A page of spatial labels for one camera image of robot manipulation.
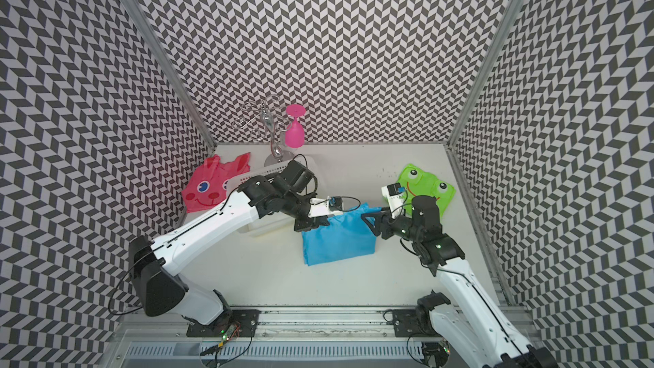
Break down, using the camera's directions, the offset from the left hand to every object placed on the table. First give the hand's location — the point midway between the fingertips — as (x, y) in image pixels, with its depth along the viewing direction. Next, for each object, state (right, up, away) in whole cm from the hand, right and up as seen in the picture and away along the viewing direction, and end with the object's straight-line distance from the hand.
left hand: (323, 221), depth 73 cm
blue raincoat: (+7, -5, +2) cm, 9 cm away
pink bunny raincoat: (-50, +8, +29) cm, 58 cm away
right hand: (+13, 0, +2) cm, 13 cm away
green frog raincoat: (+36, +9, +28) cm, 47 cm away
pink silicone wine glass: (-13, +30, +26) cm, 42 cm away
